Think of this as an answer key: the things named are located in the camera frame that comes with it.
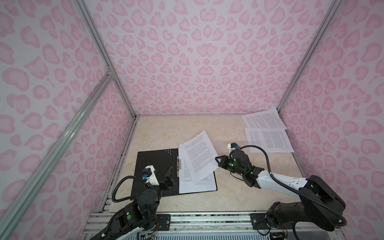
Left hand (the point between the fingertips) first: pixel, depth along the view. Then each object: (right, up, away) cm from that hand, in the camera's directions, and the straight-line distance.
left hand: (165, 167), depth 73 cm
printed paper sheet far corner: (+73, +27, +45) cm, 89 cm away
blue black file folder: (-7, -2, +22) cm, 23 cm away
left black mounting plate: (0, -27, 0) cm, 27 cm away
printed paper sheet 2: (+10, -12, +13) cm, 20 cm away
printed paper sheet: (+17, +2, +19) cm, 26 cm away
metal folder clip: (+4, -4, +19) cm, 20 cm away
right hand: (+25, +3, +9) cm, 27 cm away
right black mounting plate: (+46, -27, 0) cm, 53 cm away
